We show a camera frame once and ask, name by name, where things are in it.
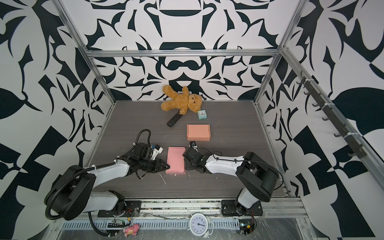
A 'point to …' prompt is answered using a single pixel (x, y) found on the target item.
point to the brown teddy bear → (182, 102)
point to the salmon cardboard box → (198, 132)
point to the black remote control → (175, 119)
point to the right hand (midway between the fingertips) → (190, 161)
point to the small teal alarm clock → (202, 114)
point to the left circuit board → (117, 223)
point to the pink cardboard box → (176, 160)
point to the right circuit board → (246, 226)
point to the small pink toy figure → (131, 230)
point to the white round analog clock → (199, 225)
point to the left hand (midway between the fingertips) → (169, 165)
